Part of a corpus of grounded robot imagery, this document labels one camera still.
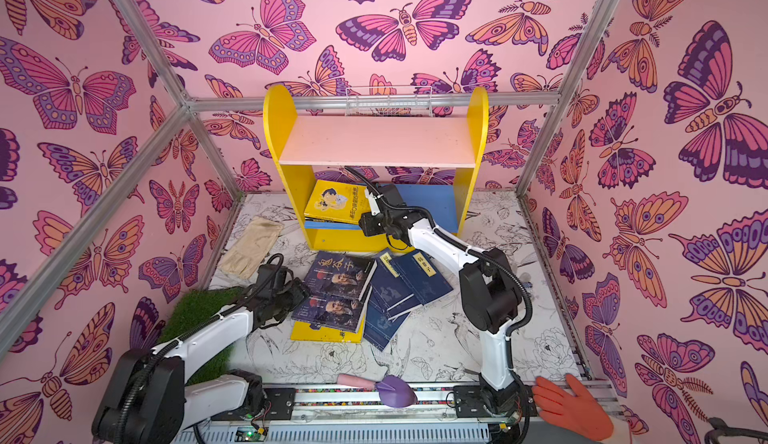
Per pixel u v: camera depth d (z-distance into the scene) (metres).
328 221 0.92
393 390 0.74
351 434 0.70
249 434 0.72
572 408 0.71
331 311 0.85
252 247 1.04
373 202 0.77
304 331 0.85
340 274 0.92
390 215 0.70
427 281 0.92
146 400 0.41
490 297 0.51
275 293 0.73
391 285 0.90
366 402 0.75
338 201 0.95
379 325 0.84
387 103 0.92
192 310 0.88
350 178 1.21
